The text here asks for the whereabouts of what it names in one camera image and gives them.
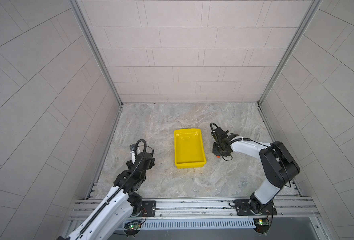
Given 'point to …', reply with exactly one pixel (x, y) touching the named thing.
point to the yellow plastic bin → (189, 149)
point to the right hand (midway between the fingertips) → (215, 152)
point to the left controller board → (132, 227)
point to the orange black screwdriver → (218, 156)
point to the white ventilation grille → (235, 223)
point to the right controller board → (262, 225)
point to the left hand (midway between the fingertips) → (148, 155)
